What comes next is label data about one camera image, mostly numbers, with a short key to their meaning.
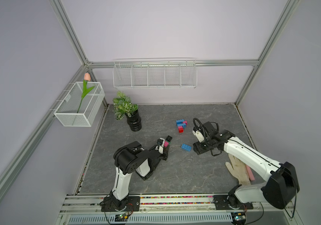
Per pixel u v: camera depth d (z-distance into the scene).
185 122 1.05
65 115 0.74
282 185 0.40
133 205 0.74
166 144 0.88
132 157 0.53
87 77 0.79
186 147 0.94
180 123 1.05
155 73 0.99
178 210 0.73
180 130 1.02
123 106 0.83
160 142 0.81
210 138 0.62
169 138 0.91
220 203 0.74
